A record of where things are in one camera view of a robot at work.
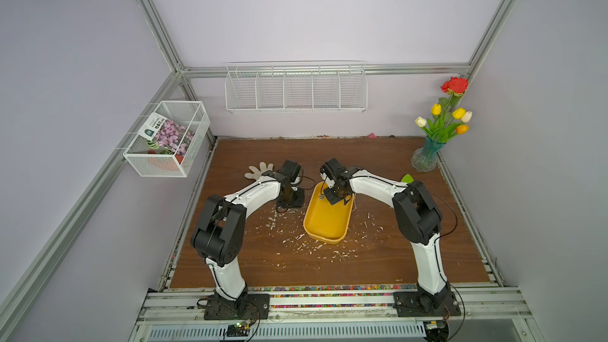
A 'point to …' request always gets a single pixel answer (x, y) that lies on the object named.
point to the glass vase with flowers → (448, 119)
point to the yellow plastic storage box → (325, 222)
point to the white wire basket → (151, 159)
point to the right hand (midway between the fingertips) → (333, 193)
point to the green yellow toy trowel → (408, 179)
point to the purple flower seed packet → (164, 134)
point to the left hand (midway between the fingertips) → (300, 204)
